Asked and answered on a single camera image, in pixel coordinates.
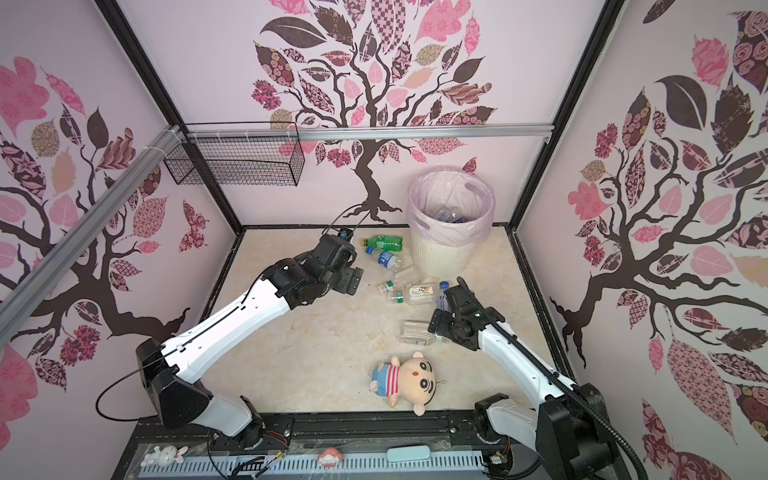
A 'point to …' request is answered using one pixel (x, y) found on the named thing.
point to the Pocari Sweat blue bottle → (385, 258)
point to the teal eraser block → (408, 453)
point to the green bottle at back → (386, 243)
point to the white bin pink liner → (450, 213)
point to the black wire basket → (237, 153)
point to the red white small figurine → (330, 457)
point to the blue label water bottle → (441, 297)
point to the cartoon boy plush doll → (413, 381)
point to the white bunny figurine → (165, 457)
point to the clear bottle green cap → (417, 333)
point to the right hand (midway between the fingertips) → (445, 325)
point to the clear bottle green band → (387, 286)
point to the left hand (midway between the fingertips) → (339, 271)
